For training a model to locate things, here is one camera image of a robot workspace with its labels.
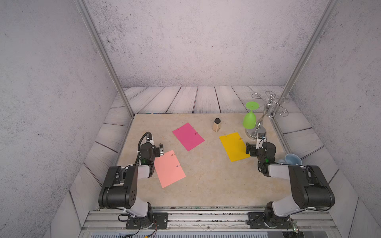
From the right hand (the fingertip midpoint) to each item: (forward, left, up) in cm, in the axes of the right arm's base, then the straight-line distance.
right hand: (257, 142), depth 93 cm
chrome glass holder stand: (+14, -8, +17) cm, 23 cm away
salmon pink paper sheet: (-12, +56, -12) cm, 58 cm away
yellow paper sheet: (+2, +12, -8) cm, 15 cm away
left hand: (-1, +64, +1) cm, 64 cm away
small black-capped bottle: (+15, +24, -2) cm, 28 cm away
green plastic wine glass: (+11, +4, +10) cm, 15 cm away
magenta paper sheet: (+10, +43, -8) cm, 45 cm away
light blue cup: (-10, -18, -4) cm, 21 cm away
